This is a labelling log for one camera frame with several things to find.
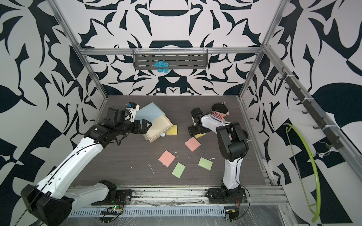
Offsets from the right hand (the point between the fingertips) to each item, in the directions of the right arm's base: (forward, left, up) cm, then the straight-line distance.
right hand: (199, 129), depth 99 cm
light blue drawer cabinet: (+3, +31, +16) cm, 35 cm away
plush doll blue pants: (+13, -16, +3) cm, 21 cm away
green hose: (-43, -37, +28) cm, 63 cm away
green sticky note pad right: (-23, -2, -1) cm, 23 cm away
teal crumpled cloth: (+27, +24, +32) cm, 49 cm away
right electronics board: (-48, -13, -4) cm, 50 cm away
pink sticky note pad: (-11, +5, 0) cm, 12 cm away
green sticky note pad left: (-27, +14, -1) cm, 30 cm away
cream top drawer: (-4, +26, +10) cm, 28 cm away
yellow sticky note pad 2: (-6, 0, +3) cm, 7 cm away
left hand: (-9, +32, +24) cm, 41 cm away
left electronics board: (-47, +49, -3) cm, 68 cm away
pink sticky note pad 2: (-20, +21, -1) cm, 29 cm away
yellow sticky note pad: (-3, +17, +2) cm, 18 cm away
